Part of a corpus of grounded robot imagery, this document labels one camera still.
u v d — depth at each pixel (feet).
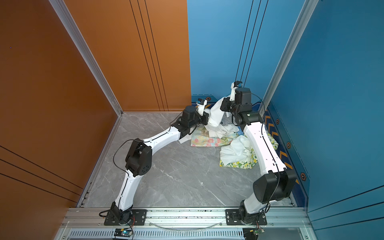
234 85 2.20
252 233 2.28
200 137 3.38
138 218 2.43
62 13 2.33
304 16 2.37
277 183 1.31
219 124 2.73
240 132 3.44
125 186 1.98
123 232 2.33
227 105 2.24
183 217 2.48
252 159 2.95
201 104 2.59
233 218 2.38
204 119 2.65
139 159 1.88
